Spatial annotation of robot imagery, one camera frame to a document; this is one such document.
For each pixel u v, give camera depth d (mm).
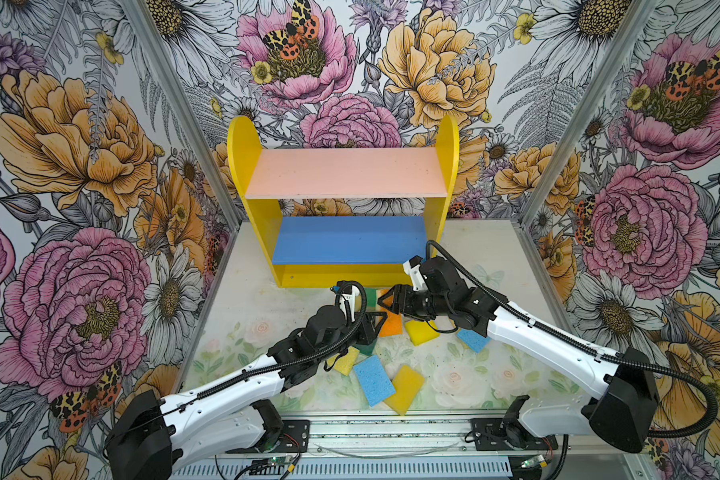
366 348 874
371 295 760
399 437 761
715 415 397
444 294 578
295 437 740
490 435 732
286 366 533
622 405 389
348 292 673
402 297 663
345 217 1266
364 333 655
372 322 732
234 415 601
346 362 847
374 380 808
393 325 749
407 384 831
